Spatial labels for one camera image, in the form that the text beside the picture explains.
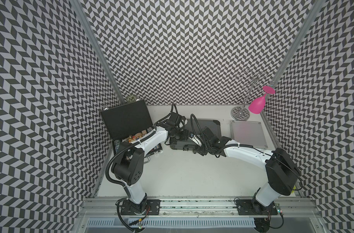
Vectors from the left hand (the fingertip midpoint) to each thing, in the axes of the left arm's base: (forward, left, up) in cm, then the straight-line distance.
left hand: (186, 138), depth 89 cm
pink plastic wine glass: (+16, -44, +13) cm, 48 cm away
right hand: (-3, -9, -2) cm, 10 cm away
